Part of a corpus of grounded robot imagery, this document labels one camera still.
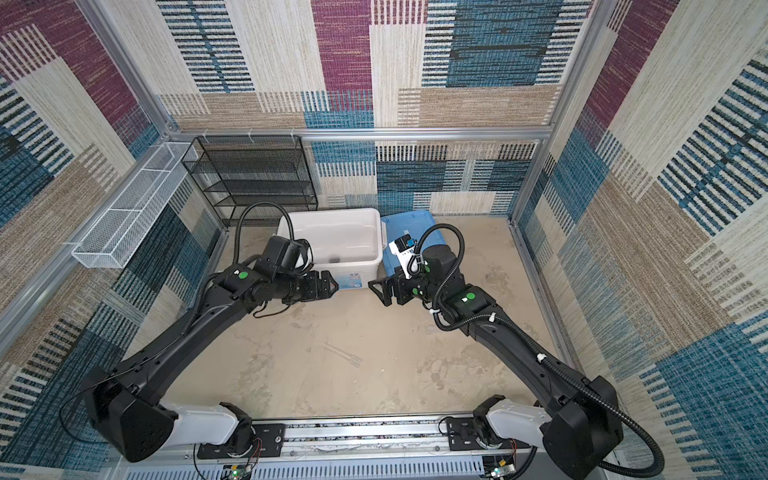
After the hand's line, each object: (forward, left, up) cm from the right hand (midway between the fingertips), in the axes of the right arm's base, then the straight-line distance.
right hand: (384, 282), depth 75 cm
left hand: (+1, +14, -2) cm, 14 cm away
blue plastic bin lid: (+42, -14, -23) cm, 50 cm away
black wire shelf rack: (+49, +43, -3) cm, 66 cm away
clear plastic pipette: (-11, +9, -23) cm, 27 cm away
